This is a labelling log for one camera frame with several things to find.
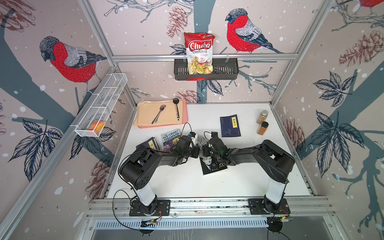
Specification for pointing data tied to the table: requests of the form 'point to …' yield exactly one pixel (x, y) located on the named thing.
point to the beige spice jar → (262, 117)
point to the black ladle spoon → (176, 101)
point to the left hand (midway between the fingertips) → (202, 147)
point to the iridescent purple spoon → (157, 116)
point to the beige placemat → (146, 111)
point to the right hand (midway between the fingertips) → (202, 148)
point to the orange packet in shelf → (97, 126)
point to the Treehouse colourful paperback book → (170, 139)
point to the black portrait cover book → (210, 165)
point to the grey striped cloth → (201, 141)
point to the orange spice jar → (262, 129)
